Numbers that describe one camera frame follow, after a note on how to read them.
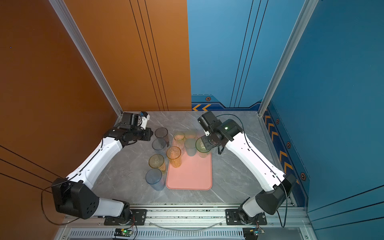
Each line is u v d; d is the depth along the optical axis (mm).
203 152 692
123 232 708
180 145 966
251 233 700
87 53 852
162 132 956
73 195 398
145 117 735
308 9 698
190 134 973
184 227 711
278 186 391
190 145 876
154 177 759
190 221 734
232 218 725
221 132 459
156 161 811
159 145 922
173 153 939
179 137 996
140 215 738
